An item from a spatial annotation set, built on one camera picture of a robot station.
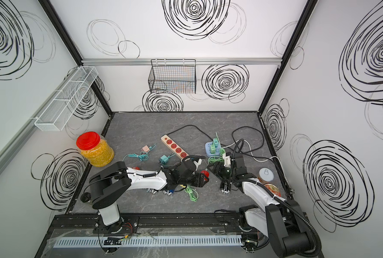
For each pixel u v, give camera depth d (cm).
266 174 84
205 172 84
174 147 99
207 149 97
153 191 81
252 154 98
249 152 99
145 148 99
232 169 69
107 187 46
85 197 77
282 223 42
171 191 81
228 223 75
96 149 83
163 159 93
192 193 81
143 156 96
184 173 67
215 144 96
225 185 83
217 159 94
